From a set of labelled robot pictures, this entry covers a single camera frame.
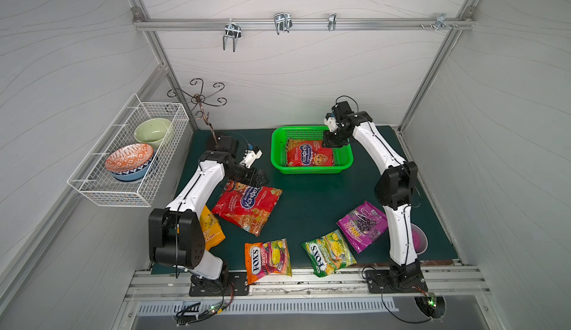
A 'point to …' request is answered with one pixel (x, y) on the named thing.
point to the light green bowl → (152, 131)
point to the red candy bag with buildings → (247, 206)
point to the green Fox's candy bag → (327, 253)
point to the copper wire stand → (198, 98)
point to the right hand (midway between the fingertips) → (325, 142)
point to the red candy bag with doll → (307, 152)
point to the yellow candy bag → (211, 229)
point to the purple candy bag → (361, 227)
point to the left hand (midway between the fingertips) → (259, 179)
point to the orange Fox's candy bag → (270, 257)
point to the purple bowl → (419, 239)
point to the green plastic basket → (344, 155)
